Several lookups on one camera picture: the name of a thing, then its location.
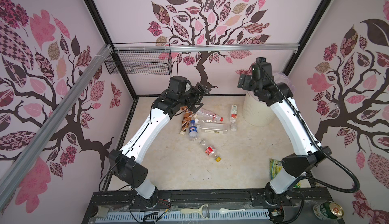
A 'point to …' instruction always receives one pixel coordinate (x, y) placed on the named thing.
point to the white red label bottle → (233, 124)
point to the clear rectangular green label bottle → (212, 128)
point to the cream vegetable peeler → (187, 211)
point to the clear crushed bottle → (202, 142)
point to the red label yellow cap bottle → (210, 150)
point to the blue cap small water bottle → (193, 131)
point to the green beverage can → (327, 210)
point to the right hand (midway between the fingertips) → (251, 77)
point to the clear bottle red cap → (205, 114)
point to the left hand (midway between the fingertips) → (208, 97)
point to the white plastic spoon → (223, 211)
